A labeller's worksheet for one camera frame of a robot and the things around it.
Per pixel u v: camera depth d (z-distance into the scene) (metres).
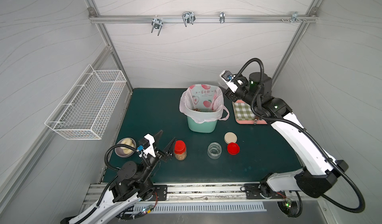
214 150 0.88
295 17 0.76
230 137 0.94
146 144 0.51
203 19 0.78
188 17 0.77
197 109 0.98
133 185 0.52
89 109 0.69
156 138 0.63
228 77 0.53
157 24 0.80
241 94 0.55
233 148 0.91
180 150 0.76
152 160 0.57
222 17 0.78
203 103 0.95
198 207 0.70
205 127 0.95
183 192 0.75
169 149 0.56
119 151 0.82
